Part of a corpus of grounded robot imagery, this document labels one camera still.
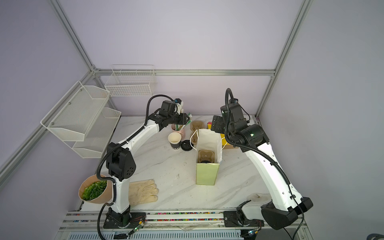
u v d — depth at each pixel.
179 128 1.03
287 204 0.37
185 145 1.03
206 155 0.97
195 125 1.11
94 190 0.72
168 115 0.72
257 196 0.80
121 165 0.52
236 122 0.45
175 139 0.98
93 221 0.75
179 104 0.81
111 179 0.55
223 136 0.74
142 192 0.82
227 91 0.47
